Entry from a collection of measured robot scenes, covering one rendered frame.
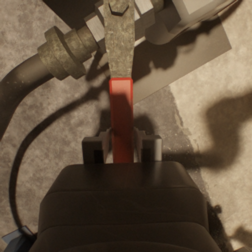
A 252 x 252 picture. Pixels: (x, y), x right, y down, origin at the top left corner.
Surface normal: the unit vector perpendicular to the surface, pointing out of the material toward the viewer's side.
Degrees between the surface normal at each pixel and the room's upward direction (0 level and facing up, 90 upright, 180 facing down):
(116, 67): 0
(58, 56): 9
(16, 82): 16
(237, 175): 0
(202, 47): 0
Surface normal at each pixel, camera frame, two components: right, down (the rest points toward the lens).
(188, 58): 0.02, 0.25
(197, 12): 0.37, 0.77
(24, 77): 0.14, 0.47
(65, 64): 0.25, 0.60
